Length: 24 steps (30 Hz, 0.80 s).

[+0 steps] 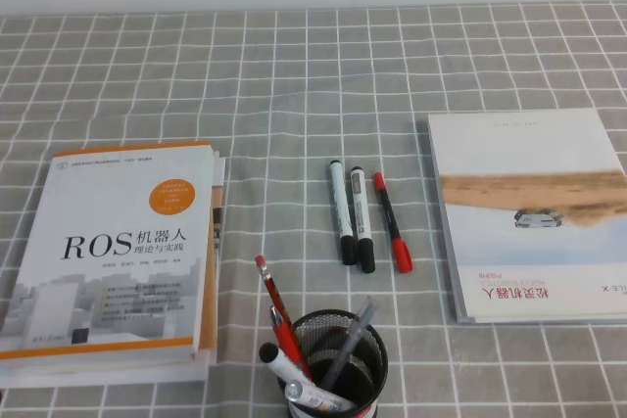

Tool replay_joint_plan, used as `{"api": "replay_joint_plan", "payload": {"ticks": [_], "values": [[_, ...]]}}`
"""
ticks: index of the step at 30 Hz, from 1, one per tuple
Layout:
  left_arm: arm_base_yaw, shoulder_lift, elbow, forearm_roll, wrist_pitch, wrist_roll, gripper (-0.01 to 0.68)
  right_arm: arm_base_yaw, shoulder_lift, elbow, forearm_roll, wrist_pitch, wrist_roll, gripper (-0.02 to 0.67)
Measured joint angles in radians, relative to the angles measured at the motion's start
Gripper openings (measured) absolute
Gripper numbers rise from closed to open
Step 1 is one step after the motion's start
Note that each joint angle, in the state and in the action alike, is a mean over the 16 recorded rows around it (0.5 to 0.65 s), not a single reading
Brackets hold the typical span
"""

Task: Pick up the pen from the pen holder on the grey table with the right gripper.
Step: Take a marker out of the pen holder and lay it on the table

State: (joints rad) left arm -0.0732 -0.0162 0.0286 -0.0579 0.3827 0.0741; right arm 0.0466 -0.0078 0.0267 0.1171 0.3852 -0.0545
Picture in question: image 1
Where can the clear grey gel pen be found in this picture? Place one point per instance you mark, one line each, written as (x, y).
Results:
(354, 334)

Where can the red marker pen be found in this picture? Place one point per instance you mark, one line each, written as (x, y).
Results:
(400, 249)

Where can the red ballpoint pen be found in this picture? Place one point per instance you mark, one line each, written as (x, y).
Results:
(288, 342)

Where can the white marker in holder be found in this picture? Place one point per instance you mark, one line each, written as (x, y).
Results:
(278, 362)

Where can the black mesh pen holder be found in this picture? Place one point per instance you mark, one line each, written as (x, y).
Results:
(321, 335)

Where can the silver capped marker in holder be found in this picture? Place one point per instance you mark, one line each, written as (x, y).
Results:
(315, 398)

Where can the grey checked tablecloth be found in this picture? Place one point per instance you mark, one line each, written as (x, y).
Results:
(282, 94)

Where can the left white board marker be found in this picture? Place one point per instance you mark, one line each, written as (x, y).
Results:
(345, 227)

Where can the white board marker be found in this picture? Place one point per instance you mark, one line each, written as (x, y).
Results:
(345, 227)
(363, 226)

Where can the right white board marker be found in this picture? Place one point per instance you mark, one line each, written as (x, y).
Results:
(363, 226)

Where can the red pencil with eraser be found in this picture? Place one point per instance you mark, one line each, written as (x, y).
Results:
(276, 299)

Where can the white orange ROS book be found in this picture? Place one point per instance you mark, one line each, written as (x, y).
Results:
(112, 251)

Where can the white book with desert cover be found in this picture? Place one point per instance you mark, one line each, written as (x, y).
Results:
(533, 209)

